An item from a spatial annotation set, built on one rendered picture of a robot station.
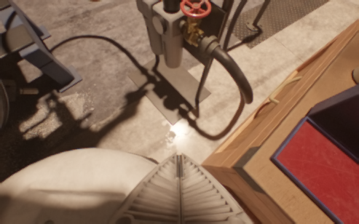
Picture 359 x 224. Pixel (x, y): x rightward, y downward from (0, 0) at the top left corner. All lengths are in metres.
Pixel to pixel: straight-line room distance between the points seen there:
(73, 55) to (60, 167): 0.85
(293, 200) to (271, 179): 0.04
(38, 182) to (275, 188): 0.49
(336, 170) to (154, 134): 0.63
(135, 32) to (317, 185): 1.15
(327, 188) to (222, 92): 0.64
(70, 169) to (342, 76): 0.66
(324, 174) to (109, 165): 0.43
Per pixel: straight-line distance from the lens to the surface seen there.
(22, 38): 0.97
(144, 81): 0.86
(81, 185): 0.42
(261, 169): 0.28
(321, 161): 0.34
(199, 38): 0.41
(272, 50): 1.22
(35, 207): 0.53
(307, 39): 1.47
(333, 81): 0.45
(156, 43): 0.60
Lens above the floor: 0.71
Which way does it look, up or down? 69 degrees down
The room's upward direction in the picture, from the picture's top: 4 degrees clockwise
